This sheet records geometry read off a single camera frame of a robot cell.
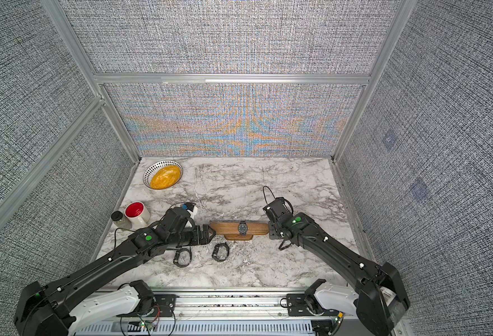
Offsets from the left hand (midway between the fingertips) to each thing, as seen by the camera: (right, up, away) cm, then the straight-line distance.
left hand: (211, 233), depth 77 cm
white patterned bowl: (-37, +26, +36) cm, 58 cm away
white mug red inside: (-36, +5, +17) cm, 41 cm away
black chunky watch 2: (+1, -8, +5) cm, 10 cm away
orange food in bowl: (-27, +21, +25) cm, 42 cm away
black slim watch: (+12, 0, +6) cm, 13 cm away
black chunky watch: (-13, -12, +7) cm, 18 cm away
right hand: (+26, +3, +5) cm, 26 cm away
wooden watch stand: (+7, -1, +6) cm, 9 cm away
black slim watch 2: (+24, -2, -9) cm, 26 cm away
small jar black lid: (-40, +2, +10) cm, 41 cm away
